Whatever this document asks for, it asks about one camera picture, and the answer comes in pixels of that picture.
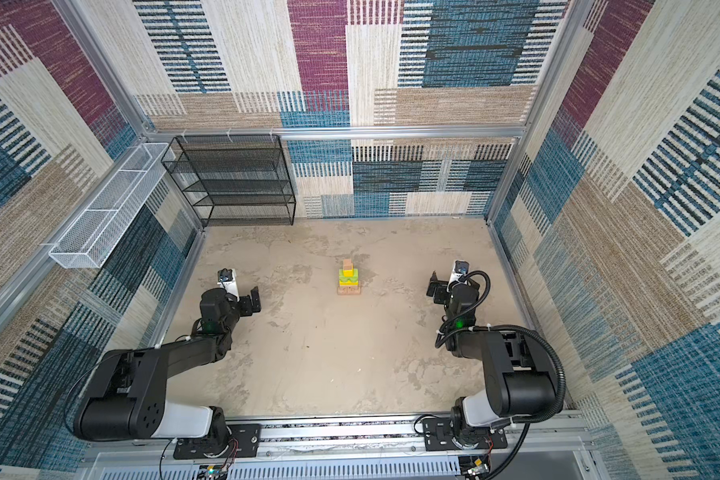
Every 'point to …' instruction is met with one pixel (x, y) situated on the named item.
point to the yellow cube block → (348, 272)
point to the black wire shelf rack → (234, 180)
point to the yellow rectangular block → (349, 283)
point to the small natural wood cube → (348, 265)
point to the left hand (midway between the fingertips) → (241, 285)
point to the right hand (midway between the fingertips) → (449, 276)
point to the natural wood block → (348, 289)
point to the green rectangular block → (353, 278)
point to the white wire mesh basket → (90, 237)
